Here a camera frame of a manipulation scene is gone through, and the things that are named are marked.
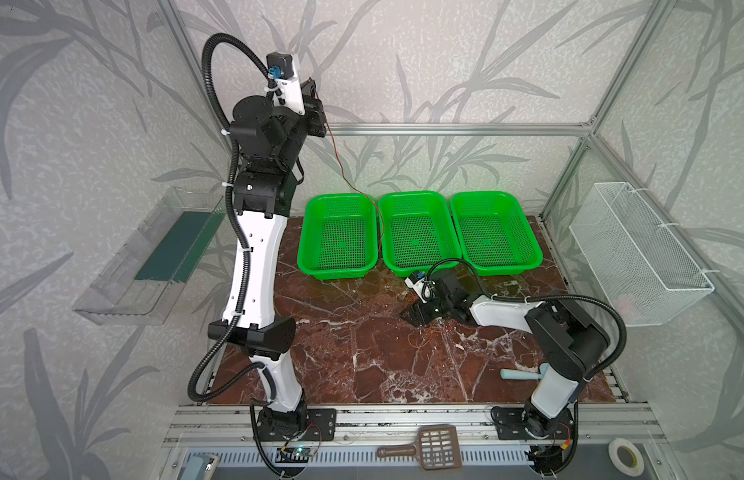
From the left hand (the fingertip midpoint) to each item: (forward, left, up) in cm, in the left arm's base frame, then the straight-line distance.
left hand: (316, 69), depth 55 cm
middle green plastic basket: (+16, -25, -65) cm, 71 cm away
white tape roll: (-54, -68, -62) cm, 106 cm away
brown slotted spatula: (-54, -26, -64) cm, 87 cm away
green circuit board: (-55, +6, -64) cm, 84 cm away
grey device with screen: (-58, +27, -58) cm, 86 cm away
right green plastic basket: (+11, -52, -60) cm, 80 cm away
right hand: (-16, -20, -60) cm, 66 cm away
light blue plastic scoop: (-37, -49, -63) cm, 88 cm away
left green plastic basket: (+14, +6, -66) cm, 68 cm away
